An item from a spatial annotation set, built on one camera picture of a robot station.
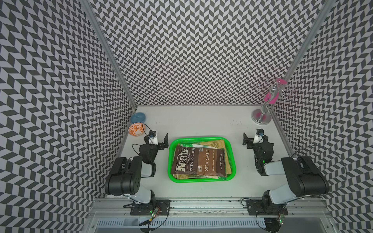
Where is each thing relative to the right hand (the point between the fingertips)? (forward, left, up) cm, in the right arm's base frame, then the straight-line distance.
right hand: (251, 134), depth 91 cm
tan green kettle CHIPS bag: (-7, +20, 0) cm, 21 cm away
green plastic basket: (-6, +14, -1) cm, 15 cm away
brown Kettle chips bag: (-19, +32, +3) cm, 37 cm away
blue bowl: (+19, +78, -5) cm, 81 cm away
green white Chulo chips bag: (-7, +37, 0) cm, 38 cm away
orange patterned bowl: (+9, +77, -6) cm, 78 cm away
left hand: (0, +57, +2) cm, 57 cm away
